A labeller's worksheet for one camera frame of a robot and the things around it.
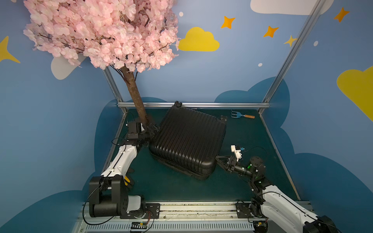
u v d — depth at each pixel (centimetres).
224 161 70
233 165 68
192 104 114
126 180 82
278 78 100
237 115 119
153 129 78
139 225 73
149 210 74
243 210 74
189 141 78
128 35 45
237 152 75
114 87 105
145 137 74
